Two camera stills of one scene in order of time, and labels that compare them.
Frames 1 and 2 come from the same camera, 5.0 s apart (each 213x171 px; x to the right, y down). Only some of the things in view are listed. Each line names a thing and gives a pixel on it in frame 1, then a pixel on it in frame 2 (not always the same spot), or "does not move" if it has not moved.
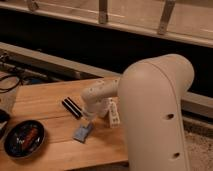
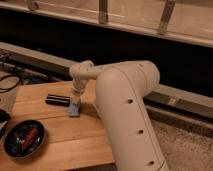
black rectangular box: [73, 108] → [58, 99]
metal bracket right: [166, 16] does not move
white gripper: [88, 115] → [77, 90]
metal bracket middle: [103, 11] does not move
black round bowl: [24, 139] does not move
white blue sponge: [83, 131] → [74, 107]
